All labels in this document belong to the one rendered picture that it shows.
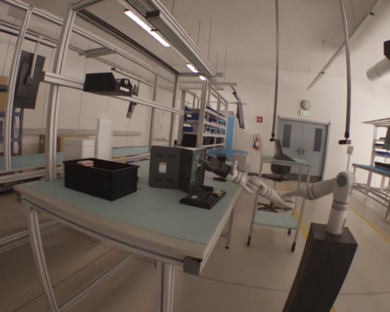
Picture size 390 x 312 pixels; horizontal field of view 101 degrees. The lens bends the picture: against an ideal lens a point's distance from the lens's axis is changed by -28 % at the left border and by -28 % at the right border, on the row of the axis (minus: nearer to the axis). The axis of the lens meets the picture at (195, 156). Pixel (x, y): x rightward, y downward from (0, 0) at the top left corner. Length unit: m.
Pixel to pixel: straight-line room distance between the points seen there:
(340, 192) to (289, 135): 6.60
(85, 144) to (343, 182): 1.28
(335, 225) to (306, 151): 6.68
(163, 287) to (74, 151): 0.80
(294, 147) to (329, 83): 2.62
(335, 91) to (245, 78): 3.25
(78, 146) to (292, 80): 7.37
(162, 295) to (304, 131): 7.38
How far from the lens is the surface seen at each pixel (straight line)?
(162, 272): 0.70
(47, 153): 1.19
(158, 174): 1.09
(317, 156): 7.90
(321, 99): 7.98
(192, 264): 0.60
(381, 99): 9.00
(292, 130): 7.71
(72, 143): 1.20
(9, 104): 1.79
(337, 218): 1.20
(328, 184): 1.26
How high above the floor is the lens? 1.29
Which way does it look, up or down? 6 degrees down
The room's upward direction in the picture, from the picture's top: 5 degrees clockwise
